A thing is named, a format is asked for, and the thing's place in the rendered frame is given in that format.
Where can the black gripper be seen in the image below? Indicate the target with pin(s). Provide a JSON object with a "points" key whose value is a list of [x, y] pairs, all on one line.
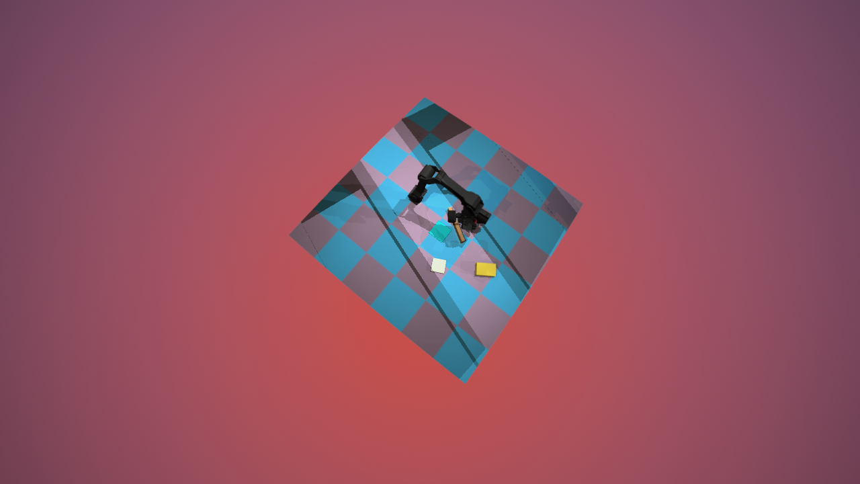
{"points": [[452, 215]]}

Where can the yellow rectangular block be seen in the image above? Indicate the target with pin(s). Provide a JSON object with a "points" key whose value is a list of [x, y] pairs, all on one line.
{"points": [[483, 269]]}

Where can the brown rectangular block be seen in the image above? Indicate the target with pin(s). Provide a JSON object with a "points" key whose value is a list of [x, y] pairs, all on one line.
{"points": [[458, 230]]}

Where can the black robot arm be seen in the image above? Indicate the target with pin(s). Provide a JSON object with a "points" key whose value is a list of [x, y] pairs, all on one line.
{"points": [[471, 201]]}

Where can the beige square block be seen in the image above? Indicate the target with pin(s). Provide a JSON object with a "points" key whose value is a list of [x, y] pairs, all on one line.
{"points": [[438, 265]]}

